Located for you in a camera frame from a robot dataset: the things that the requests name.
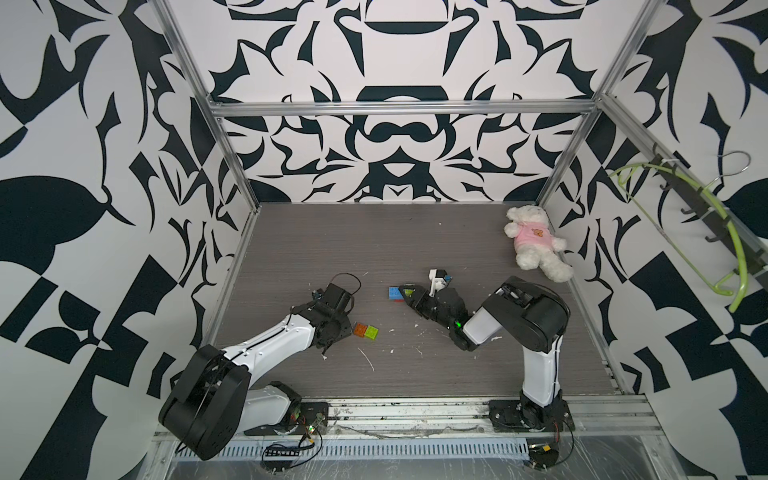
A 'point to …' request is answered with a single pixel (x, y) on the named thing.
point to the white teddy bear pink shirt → (535, 246)
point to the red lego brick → (398, 300)
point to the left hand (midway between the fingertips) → (342, 323)
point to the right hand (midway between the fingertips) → (399, 288)
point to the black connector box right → (542, 455)
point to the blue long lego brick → (395, 293)
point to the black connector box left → (277, 459)
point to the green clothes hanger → (618, 174)
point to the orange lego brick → (360, 330)
